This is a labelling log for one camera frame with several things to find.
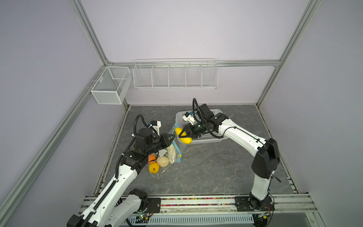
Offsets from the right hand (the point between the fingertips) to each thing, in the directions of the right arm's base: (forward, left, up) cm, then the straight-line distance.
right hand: (180, 138), depth 77 cm
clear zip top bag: (-3, +1, -3) cm, 5 cm away
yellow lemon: (-11, +16, -14) cm, 24 cm away
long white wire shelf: (+49, -3, +9) cm, 50 cm away
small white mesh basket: (+41, +50, +5) cm, 65 cm away
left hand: (-2, +2, +4) cm, 5 cm away
